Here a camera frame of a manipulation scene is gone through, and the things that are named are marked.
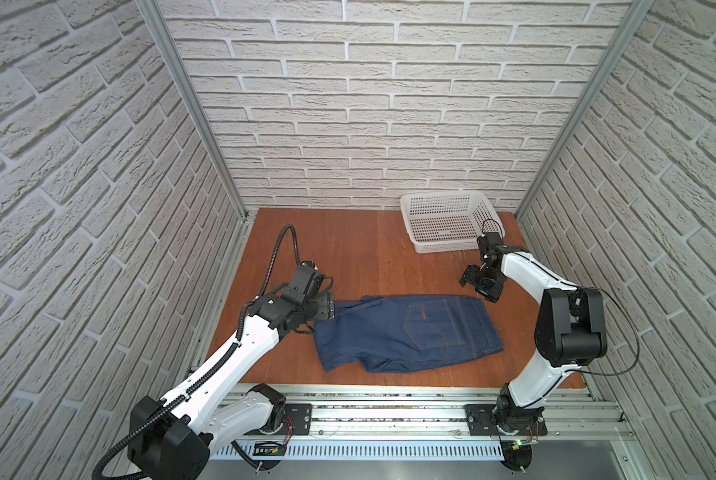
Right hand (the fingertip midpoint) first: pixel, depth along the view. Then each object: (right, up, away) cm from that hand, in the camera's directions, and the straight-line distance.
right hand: (473, 285), depth 93 cm
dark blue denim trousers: (-29, -14, -6) cm, 33 cm away
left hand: (-46, -2, -14) cm, 48 cm away
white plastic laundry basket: (-1, +23, +24) cm, 33 cm away
